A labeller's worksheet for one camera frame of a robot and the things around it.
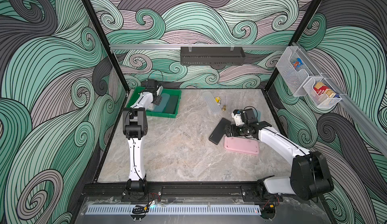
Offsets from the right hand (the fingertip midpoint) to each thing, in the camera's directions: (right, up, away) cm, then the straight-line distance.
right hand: (233, 130), depth 88 cm
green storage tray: (-43, +14, +20) cm, 49 cm away
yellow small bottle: (-5, +19, +23) cm, 30 cm away
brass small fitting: (-1, +13, +19) cm, 23 cm away
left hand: (-54, +21, +19) cm, 61 cm away
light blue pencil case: (-48, +13, +17) cm, 52 cm away
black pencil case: (-7, -2, +7) cm, 10 cm away
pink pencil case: (+5, -9, 0) cm, 10 cm away
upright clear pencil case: (-10, +17, +22) cm, 30 cm away
